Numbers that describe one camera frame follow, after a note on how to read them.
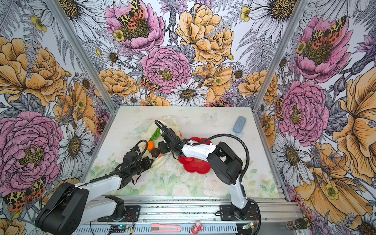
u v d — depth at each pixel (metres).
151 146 0.97
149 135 0.94
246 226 0.72
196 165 0.92
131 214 0.73
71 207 0.42
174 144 0.71
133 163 0.65
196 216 0.75
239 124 1.08
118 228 0.71
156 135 1.02
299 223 0.63
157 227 0.70
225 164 0.51
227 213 0.73
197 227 0.69
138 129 1.09
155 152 0.92
